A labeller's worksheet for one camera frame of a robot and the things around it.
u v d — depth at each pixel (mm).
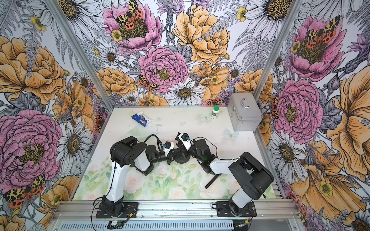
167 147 816
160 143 832
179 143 828
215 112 1096
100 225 703
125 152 578
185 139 732
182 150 795
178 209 762
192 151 758
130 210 732
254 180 452
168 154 849
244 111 1015
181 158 900
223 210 735
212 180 833
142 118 1107
